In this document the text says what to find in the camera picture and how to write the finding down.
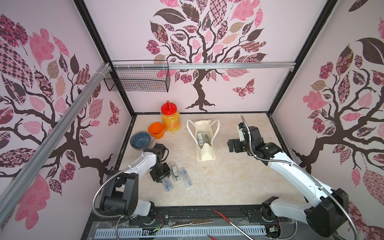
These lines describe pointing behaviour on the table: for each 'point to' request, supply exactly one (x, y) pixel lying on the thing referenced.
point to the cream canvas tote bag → (207, 153)
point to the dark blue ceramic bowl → (140, 140)
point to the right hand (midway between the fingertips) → (235, 140)
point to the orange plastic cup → (156, 130)
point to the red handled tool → (228, 220)
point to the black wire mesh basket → (140, 80)
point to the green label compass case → (206, 138)
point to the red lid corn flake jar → (171, 117)
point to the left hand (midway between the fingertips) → (166, 180)
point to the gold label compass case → (174, 172)
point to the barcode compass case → (200, 139)
